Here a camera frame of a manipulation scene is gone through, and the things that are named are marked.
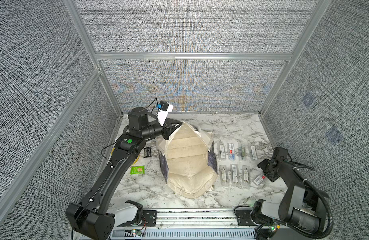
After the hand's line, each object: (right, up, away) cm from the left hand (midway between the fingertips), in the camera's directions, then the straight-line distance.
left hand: (183, 121), depth 64 cm
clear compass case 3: (+30, -30, +22) cm, 47 cm away
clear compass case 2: (+23, -30, +22) cm, 44 cm away
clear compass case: (+45, -18, +31) cm, 58 cm away
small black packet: (-23, -18, +31) cm, 43 cm away
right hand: (+48, -25, +24) cm, 59 cm away
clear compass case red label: (+31, -18, +32) cm, 48 cm away
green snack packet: (-27, -28, +24) cm, 46 cm away
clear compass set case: (+25, -19, +31) cm, 44 cm away
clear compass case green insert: (+38, -19, +31) cm, 52 cm away
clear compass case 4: (+36, -31, +21) cm, 52 cm away
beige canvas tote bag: (+3, -23, +28) cm, 36 cm away
